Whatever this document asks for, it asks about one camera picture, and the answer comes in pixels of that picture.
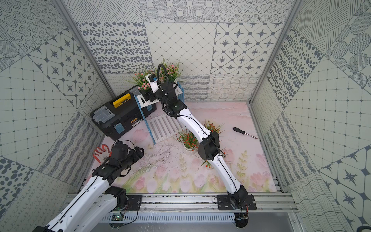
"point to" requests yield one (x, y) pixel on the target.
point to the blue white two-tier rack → (162, 126)
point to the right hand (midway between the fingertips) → (147, 85)
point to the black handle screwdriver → (243, 132)
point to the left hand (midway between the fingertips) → (142, 152)
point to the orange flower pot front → (207, 165)
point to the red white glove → (102, 153)
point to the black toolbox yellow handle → (121, 114)
